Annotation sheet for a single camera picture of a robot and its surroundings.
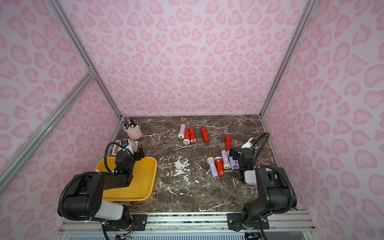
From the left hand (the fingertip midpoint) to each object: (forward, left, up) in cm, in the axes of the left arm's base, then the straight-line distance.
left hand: (134, 145), depth 91 cm
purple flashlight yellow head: (-10, -56, -7) cm, 57 cm away
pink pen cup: (+12, +5, +1) cm, 13 cm away
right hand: (+1, -65, -2) cm, 65 cm away
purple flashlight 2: (-8, -47, -7) cm, 48 cm away
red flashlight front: (-10, -52, -7) cm, 53 cm away
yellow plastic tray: (-23, -8, -8) cm, 26 cm away
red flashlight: (+14, -44, -8) cm, 46 cm away
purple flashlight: (+12, -27, -7) cm, 30 cm away
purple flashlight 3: (-10, -61, -7) cm, 62 cm away
